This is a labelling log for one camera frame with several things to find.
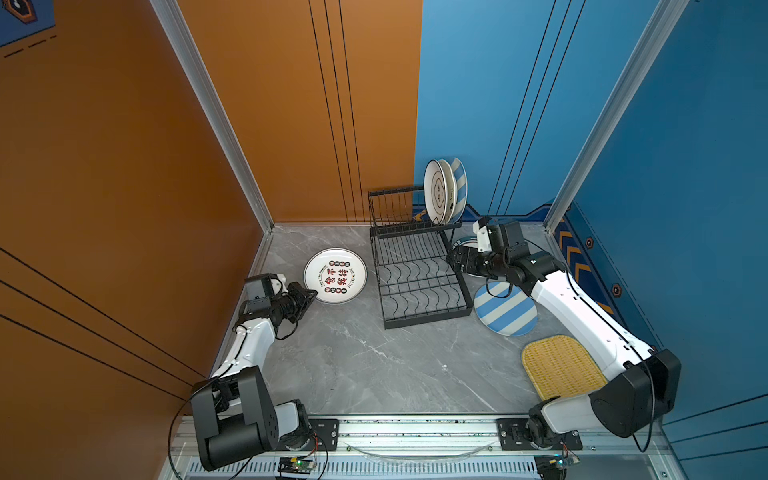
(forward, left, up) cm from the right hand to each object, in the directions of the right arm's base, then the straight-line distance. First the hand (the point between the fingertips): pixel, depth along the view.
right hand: (455, 259), depth 80 cm
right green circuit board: (-42, -23, -24) cm, 54 cm away
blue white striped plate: (+18, -3, +9) cm, 21 cm away
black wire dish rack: (+7, +10, -21) cm, 24 cm away
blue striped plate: (-2, -19, -23) cm, 30 cm away
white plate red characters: (+4, +35, -12) cm, 37 cm away
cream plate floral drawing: (+14, 0, +11) cm, 18 cm away
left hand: (-2, +39, -10) cm, 40 cm away
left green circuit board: (-43, +41, -24) cm, 64 cm away
